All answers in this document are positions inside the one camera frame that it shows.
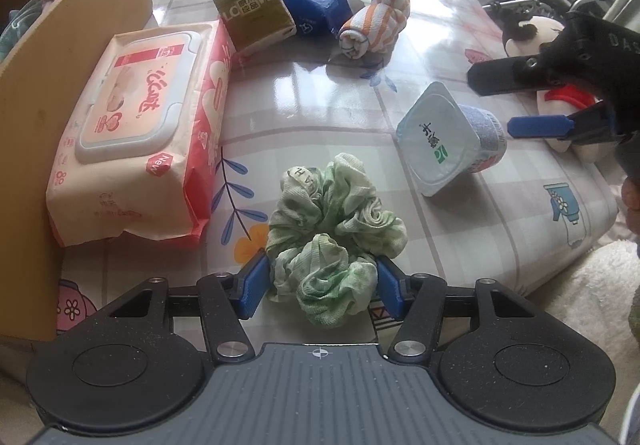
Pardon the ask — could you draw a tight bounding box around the green white scrunchie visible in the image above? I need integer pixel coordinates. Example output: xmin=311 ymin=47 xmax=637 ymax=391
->
xmin=266 ymin=153 xmax=408 ymax=328

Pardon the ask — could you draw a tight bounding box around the white yogurt cup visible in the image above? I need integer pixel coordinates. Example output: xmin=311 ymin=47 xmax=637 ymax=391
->
xmin=396 ymin=81 xmax=506 ymax=197

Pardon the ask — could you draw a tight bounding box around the orange striped towel roll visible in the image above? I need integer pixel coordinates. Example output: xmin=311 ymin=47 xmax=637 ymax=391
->
xmin=338 ymin=0 xmax=410 ymax=60

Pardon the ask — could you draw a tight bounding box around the blue tissue pack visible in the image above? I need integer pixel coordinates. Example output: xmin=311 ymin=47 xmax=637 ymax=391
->
xmin=282 ymin=0 xmax=354 ymax=37

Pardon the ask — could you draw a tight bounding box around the cream doll plush red shirt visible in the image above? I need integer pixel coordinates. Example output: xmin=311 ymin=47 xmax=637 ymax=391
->
xmin=499 ymin=14 xmax=622 ymax=162

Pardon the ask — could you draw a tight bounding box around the red wet wipes pack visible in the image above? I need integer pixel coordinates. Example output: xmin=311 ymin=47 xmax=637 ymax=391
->
xmin=46 ymin=20 xmax=234 ymax=247

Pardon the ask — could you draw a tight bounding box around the brown cardboard box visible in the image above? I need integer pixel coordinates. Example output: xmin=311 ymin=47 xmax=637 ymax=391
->
xmin=1 ymin=0 xmax=152 ymax=341

